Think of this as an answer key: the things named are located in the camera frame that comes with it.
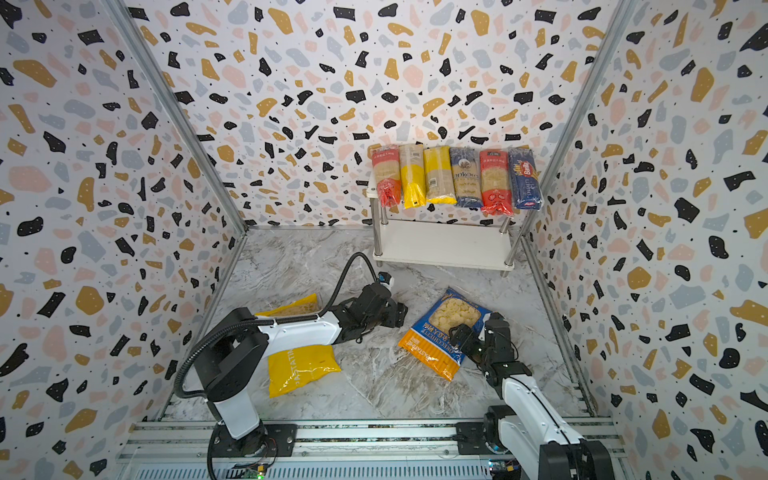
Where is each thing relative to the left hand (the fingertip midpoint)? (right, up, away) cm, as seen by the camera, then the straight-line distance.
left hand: (401, 303), depth 88 cm
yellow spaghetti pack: (+11, +37, -4) cm, 38 cm away
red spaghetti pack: (-5, +43, +1) cm, 43 cm away
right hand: (+16, -8, 0) cm, 18 cm away
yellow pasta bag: (-30, -17, -7) cm, 35 cm away
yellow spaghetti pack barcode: (+3, +39, -2) cm, 40 cm away
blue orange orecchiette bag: (+8, -12, +2) cm, 14 cm away
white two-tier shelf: (+27, +18, +22) cm, 39 cm away
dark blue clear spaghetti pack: (+19, +38, -3) cm, 42 cm away
